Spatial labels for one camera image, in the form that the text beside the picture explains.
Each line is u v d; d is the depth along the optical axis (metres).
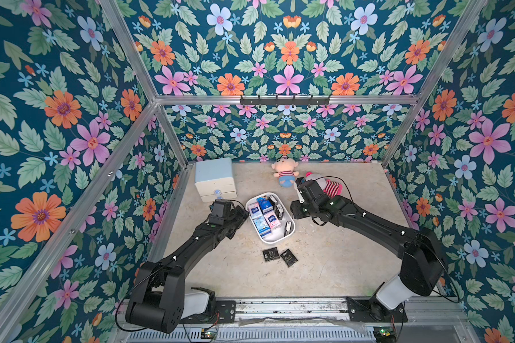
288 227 0.88
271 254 0.85
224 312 0.74
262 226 0.88
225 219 0.70
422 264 0.44
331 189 1.01
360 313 0.73
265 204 0.96
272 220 0.90
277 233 0.92
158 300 0.41
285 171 1.08
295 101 0.93
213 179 0.92
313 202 0.63
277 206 0.95
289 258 0.84
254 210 0.93
